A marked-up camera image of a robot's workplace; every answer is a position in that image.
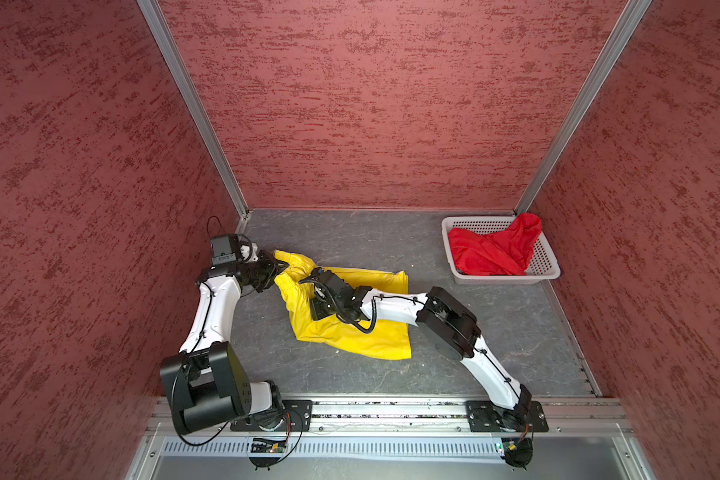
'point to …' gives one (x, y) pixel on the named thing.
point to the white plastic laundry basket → (541, 264)
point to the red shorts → (500, 252)
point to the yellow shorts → (386, 339)
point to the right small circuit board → (518, 452)
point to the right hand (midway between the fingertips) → (310, 311)
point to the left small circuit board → (268, 445)
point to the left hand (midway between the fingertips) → (290, 269)
